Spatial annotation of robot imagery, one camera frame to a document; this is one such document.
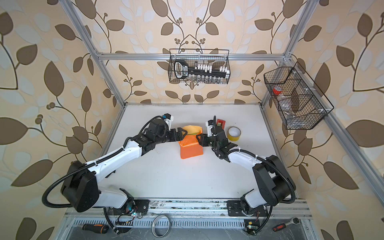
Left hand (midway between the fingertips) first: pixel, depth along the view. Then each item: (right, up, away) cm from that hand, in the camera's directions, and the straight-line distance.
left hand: (183, 131), depth 81 cm
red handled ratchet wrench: (+54, -42, -10) cm, 69 cm away
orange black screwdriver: (-37, -42, -15) cm, 58 cm away
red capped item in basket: (+56, +24, +7) cm, 61 cm away
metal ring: (-6, -45, -10) cm, 47 cm away
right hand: (+9, -4, +7) cm, 12 cm away
